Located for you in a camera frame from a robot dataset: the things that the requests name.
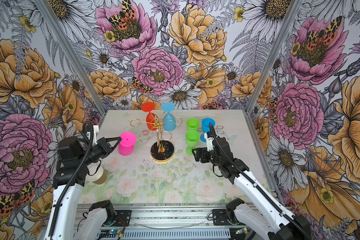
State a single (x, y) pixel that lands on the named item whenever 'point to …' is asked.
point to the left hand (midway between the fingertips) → (122, 143)
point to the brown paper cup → (99, 178)
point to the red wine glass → (151, 119)
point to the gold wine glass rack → (161, 150)
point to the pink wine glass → (126, 146)
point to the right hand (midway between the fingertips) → (199, 154)
